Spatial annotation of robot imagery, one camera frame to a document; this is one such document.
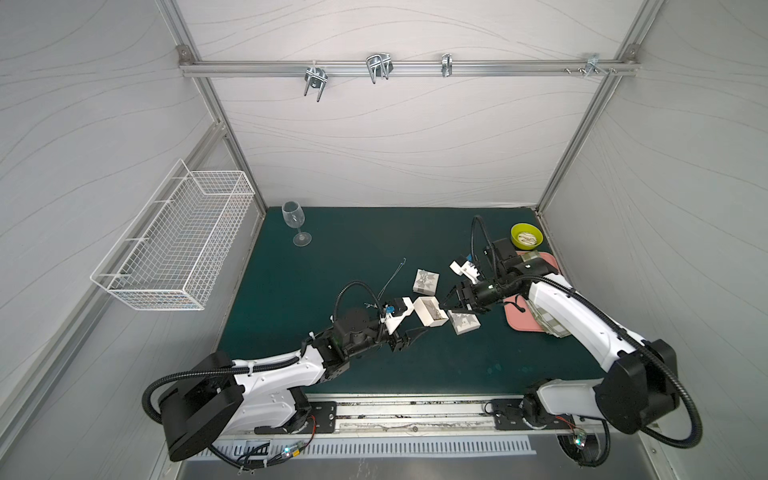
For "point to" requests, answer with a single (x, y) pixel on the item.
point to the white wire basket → (172, 251)
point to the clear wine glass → (295, 218)
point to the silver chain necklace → (391, 278)
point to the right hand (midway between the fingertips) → (447, 307)
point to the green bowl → (526, 236)
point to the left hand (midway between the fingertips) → (421, 316)
